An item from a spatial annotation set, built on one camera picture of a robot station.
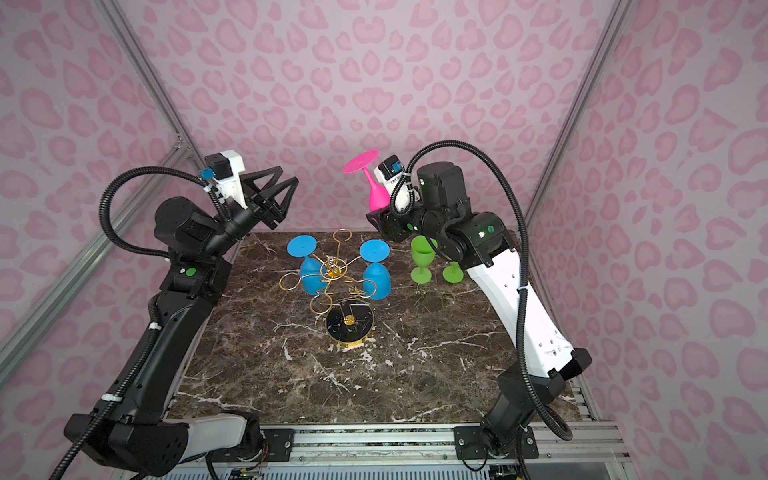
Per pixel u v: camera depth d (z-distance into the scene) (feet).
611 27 2.32
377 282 2.66
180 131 2.93
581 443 2.45
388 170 1.63
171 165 2.79
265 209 1.68
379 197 1.89
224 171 1.52
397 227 1.76
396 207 1.68
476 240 1.34
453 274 3.50
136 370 1.31
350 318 3.04
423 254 3.05
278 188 1.74
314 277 2.62
